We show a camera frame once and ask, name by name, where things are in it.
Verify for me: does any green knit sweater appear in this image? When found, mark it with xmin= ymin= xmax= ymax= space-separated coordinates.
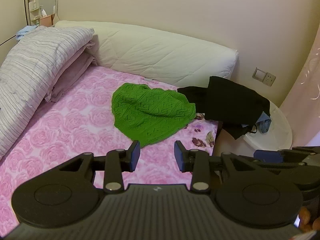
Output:
xmin=111 ymin=82 xmax=197 ymax=148

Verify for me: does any grey striped duvet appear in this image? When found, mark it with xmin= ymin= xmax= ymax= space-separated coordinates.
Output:
xmin=0 ymin=26 xmax=95 ymax=161

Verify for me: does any white quilted headboard cushion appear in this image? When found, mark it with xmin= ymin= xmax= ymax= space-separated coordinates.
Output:
xmin=53 ymin=20 xmax=239 ymax=88

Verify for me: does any blue grey garment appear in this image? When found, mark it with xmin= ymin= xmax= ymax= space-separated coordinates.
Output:
xmin=256 ymin=112 xmax=272 ymax=134

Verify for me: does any wall switch plate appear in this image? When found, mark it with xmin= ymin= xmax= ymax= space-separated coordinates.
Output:
xmin=252 ymin=67 xmax=265 ymax=81

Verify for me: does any person's right hand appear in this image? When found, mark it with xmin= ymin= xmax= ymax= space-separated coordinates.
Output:
xmin=298 ymin=206 xmax=316 ymax=232

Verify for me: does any wall socket plate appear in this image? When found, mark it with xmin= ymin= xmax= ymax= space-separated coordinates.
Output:
xmin=263 ymin=71 xmax=276 ymax=87

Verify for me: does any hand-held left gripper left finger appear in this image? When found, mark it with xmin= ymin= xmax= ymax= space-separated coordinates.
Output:
xmin=59 ymin=140 xmax=141 ymax=193

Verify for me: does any tissue box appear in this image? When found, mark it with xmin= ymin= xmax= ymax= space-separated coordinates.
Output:
xmin=39 ymin=9 xmax=53 ymax=27

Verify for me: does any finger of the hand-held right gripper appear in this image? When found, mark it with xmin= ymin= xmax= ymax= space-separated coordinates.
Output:
xmin=253 ymin=149 xmax=320 ymax=168
xmin=291 ymin=146 xmax=320 ymax=155

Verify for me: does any folded pale pink bedding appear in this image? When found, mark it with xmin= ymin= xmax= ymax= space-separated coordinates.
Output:
xmin=43 ymin=40 xmax=97 ymax=103

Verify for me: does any pink rose print blanket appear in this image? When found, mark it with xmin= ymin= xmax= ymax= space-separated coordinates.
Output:
xmin=0 ymin=65 xmax=218 ymax=233

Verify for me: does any light blue cloth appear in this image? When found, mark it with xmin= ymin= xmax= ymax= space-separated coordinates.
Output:
xmin=15 ymin=25 xmax=38 ymax=42

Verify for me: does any pink patterned curtain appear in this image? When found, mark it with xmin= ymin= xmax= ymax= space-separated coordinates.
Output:
xmin=278 ymin=24 xmax=320 ymax=148

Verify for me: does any small white shelf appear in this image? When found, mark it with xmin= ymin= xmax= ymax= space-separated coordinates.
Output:
xmin=28 ymin=0 xmax=42 ymax=27

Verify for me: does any cream wardrobe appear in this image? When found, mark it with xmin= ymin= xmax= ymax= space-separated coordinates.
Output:
xmin=0 ymin=0 xmax=32 ymax=66

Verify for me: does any black garment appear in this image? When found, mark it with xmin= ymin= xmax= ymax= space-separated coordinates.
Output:
xmin=177 ymin=76 xmax=271 ymax=140

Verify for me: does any white round side table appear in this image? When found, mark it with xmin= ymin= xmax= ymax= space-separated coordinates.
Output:
xmin=217 ymin=102 xmax=293 ymax=161

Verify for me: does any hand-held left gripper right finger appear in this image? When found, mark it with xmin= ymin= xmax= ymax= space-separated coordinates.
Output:
xmin=174 ymin=140 xmax=255 ymax=193

